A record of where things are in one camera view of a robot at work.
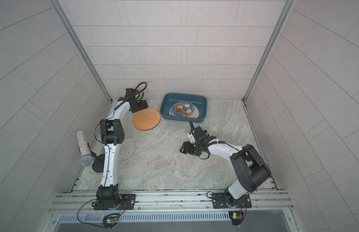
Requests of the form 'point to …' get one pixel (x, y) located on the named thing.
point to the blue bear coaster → (184, 108)
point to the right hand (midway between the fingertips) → (184, 151)
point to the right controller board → (236, 217)
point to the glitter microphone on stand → (89, 157)
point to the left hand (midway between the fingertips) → (145, 104)
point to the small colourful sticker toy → (103, 150)
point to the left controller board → (110, 221)
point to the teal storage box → (169, 99)
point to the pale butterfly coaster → (126, 149)
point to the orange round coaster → (146, 119)
